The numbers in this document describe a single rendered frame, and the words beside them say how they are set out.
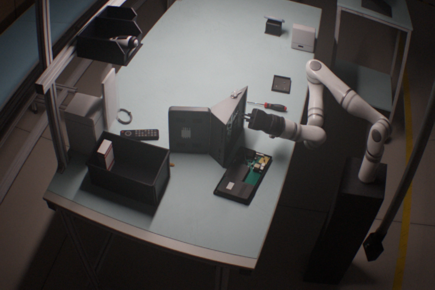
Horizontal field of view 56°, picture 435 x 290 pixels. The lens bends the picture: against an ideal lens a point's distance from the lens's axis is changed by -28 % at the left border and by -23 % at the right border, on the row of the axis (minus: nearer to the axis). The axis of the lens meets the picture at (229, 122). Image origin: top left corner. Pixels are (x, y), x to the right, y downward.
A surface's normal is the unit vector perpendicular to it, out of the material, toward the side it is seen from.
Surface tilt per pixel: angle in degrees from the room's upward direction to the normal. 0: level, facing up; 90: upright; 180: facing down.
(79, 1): 0
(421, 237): 0
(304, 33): 90
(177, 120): 90
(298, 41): 90
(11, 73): 0
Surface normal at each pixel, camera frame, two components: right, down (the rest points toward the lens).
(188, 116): 0.00, 0.65
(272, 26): -0.29, 0.62
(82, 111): 0.06, -0.75
